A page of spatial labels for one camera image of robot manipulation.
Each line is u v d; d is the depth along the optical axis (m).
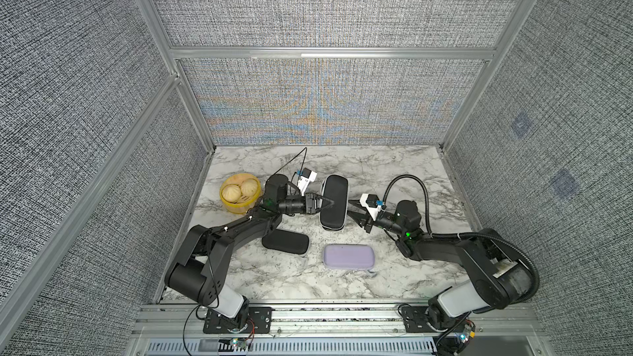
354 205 0.80
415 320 0.73
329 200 0.77
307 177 0.76
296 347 0.70
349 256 0.82
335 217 0.76
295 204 0.73
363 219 0.75
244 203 0.97
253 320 0.73
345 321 0.75
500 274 0.45
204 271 0.44
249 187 0.97
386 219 0.73
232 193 0.95
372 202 0.68
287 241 0.86
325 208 0.76
